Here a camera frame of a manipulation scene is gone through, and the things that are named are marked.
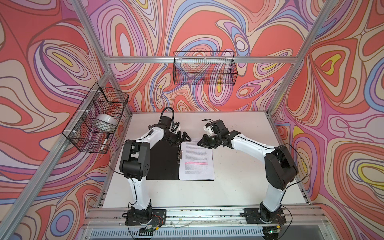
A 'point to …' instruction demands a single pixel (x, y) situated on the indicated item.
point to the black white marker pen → (105, 142)
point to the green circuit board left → (146, 231)
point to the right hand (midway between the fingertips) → (199, 146)
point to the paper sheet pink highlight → (196, 162)
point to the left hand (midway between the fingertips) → (187, 140)
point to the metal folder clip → (179, 154)
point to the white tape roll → (105, 122)
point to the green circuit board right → (271, 231)
